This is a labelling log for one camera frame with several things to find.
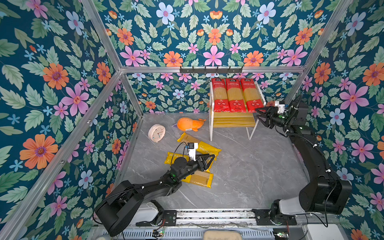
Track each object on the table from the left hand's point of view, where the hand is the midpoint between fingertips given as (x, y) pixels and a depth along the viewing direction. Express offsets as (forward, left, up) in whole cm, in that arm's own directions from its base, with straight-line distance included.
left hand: (214, 154), depth 73 cm
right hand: (+16, -23, +13) cm, 31 cm away
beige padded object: (-32, -1, -17) cm, 36 cm away
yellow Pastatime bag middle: (+10, +25, -19) cm, 33 cm away
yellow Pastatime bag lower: (-4, +6, -20) cm, 21 cm away
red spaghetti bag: (+23, -23, +13) cm, 35 cm away
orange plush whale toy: (+33, +16, -14) cm, 39 cm away
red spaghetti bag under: (+24, -14, +13) cm, 31 cm away
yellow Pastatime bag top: (+15, +4, -19) cm, 24 cm away
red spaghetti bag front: (+30, -6, +14) cm, 33 cm away
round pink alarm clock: (+26, +35, -14) cm, 46 cm away
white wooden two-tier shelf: (+25, -29, +13) cm, 41 cm away
